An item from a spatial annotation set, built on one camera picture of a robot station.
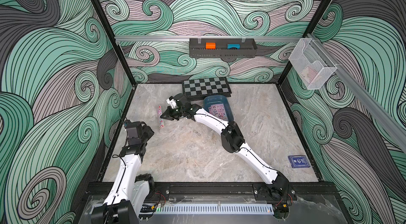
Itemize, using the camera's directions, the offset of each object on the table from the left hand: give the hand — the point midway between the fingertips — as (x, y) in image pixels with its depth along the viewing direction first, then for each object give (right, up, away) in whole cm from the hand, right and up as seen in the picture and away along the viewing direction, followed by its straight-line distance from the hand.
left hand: (147, 126), depth 84 cm
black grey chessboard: (+27, +22, +27) cm, 44 cm away
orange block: (+35, +48, +11) cm, 60 cm away
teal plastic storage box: (+41, +14, +24) cm, 49 cm away
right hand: (+5, +4, +10) cm, 12 cm away
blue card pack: (+81, -18, -3) cm, 83 cm away
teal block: (+51, +47, +9) cm, 71 cm away
